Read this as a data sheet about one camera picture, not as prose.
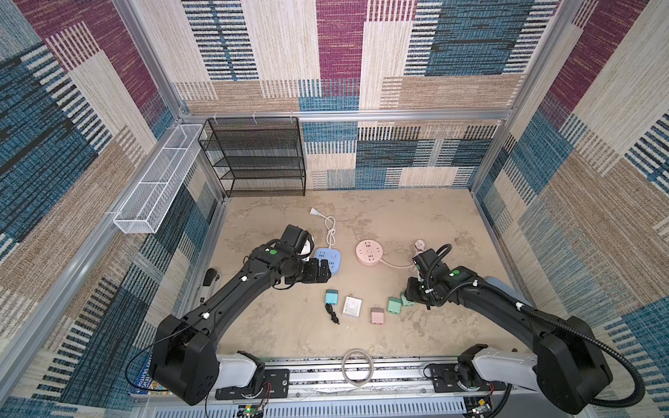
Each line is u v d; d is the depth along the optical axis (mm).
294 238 639
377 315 851
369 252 975
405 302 854
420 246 992
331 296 886
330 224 1082
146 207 714
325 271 737
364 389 729
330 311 862
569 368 404
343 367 762
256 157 1101
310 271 718
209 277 889
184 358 397
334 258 965
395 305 873
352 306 848
